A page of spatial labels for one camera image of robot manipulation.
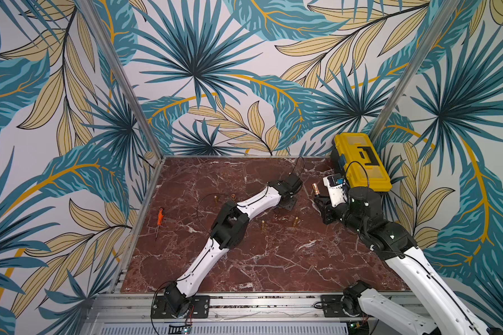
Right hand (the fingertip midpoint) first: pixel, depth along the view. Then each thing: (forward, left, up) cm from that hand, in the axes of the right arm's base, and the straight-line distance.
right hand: (319, 197), depth 70 cm
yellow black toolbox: (+25, -29, -11) cm, 40 cm away
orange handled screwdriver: (+10, +64, -26) cm, 70 cm away
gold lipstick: (+17, +31, -23) cm, 42 cm away
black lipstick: (+2, +1, +3) cm, 3 cm away
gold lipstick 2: (+3, +18, -24) cm, 30 cm away
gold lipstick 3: (+4, +3, -24) cm, 24 cm away
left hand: (+14, +6, -27) cm, 31 cm away
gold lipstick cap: (+18, +39, -26) cm, 51 cm away
